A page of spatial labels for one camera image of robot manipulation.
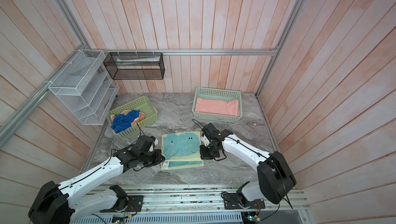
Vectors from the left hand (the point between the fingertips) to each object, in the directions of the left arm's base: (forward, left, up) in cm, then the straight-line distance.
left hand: (164, 161), depth 80 cm
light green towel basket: (+45, +23, -4) cm, 51 cm away
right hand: (+3, -20, -1) cm, 20 cm away
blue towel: (+23, +29, +3) cm, 38 cm away
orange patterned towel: (+32, +21, -4) cm, 38 cm away
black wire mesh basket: (+59, +24, +19) cm, 66 cm away
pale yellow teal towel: (+9, -8, -6) cm, 14 cm away
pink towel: (+40, -42, -4) cm, 59 cm away
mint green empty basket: (+55, -33, -4) cm, 64 cm away
